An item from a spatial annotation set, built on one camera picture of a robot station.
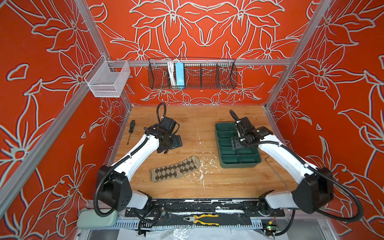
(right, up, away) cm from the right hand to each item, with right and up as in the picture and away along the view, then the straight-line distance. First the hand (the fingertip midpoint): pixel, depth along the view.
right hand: (237, 141), depth 83 cm
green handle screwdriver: (-69, +9, +24) cm, 74 cm away
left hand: (-36, -1, -1) cm, 36 cm away
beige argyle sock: (-35, -17, +2) cm, 39 cm away
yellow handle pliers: (-25, -35, -13) cm, 45 cm away
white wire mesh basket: (-81, +39, +11) cm, 90 cm away
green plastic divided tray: (-2, -11, +7) cm, 13 cm away
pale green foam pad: (-75, -34, -15) cm, 84 cm away
